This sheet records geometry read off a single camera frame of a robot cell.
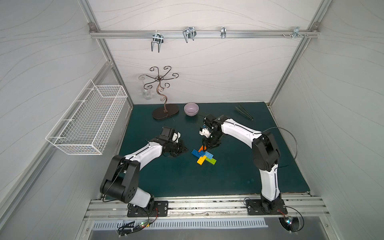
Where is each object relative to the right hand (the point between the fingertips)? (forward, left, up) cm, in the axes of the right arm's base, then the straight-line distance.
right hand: (206, 148), depth 89 cm
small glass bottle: (+32, +41, +16) cm, 54 cm away
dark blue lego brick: (-1, +6, -4) cm, 8 cm away
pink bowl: (+34, +12, -1) cm, 36 cm away
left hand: (-3, +10, +2) cm, 10 cm away
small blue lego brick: (-3, +2, -1) cm, 4 cm away
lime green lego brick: (-5, -4, -6) cm, 9 cm away
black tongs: (+31, -33, -5) cm, 45 cm away
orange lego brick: (-1, +3, +1) cm, 3 cm away
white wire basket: (-4, +57, +26) cm, 63 cm away
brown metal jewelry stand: (+31, +34, -4) cm, 46 cm away
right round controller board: (-34, -42, -9) cm, 55 cm away
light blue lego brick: (-2, -2, -4) cm, 5 cm away
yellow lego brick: (-5, +3, -4) cm, 7 cm away
